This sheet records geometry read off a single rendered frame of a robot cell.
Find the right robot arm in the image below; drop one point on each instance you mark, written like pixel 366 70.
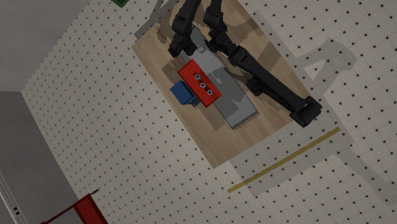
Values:
pixel 213 17

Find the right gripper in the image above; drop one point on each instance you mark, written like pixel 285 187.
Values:
pixel 193 47

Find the dark blue square post with white band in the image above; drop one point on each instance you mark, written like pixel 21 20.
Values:
pixel 184 94

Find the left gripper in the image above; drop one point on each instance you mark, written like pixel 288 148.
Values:
pixel 209 44

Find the red rimmed tray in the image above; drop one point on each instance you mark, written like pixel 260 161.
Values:
pixel 188 73

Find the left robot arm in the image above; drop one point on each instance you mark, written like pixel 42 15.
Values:
pixel 302 114

